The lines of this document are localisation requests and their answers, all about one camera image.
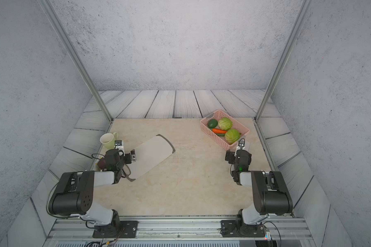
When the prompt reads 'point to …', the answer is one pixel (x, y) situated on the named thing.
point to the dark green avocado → (212, 123)
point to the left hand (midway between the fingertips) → (128, 149)
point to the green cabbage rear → (225, 123)
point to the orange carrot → (218, 130)
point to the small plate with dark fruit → (101, 164)
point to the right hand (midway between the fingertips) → (238, 149)
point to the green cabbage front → (232, 136)
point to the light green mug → (108, 139)
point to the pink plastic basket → (220, 137)
